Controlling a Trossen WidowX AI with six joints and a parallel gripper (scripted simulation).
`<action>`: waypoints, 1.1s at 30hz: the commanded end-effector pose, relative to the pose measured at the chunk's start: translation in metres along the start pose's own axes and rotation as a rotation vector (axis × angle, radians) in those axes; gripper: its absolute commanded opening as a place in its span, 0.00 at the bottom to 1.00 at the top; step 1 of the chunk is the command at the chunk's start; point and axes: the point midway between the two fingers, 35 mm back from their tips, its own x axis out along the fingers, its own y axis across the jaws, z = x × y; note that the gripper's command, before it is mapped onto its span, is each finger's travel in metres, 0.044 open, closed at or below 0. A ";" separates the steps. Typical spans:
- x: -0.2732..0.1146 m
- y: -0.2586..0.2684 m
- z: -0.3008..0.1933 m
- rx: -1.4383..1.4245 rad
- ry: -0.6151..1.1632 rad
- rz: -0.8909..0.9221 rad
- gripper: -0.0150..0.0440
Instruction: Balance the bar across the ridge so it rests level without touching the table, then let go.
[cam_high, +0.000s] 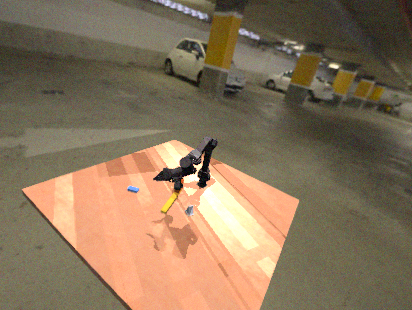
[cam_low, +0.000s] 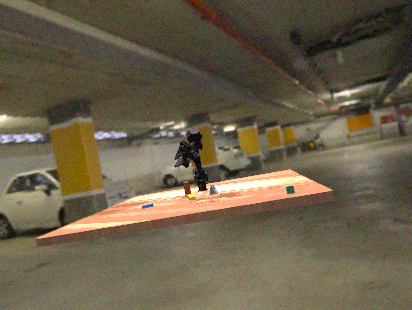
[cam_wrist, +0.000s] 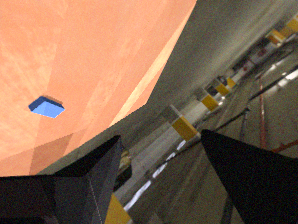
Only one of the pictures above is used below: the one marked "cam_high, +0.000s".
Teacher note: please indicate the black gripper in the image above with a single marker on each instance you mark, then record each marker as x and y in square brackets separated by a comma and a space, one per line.
[167, 174]

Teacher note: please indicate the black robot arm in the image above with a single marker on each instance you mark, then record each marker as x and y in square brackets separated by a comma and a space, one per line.
[195, 157]

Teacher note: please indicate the yellow bar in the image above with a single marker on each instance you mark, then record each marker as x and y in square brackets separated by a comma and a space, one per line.
[171, 200]

